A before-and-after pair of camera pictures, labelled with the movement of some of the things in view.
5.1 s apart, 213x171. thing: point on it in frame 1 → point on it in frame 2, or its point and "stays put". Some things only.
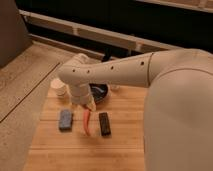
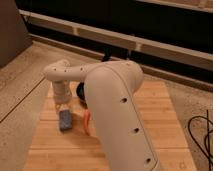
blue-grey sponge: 65,120 stays put
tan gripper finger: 92,106 → 67,106
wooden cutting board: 53,149 stays put
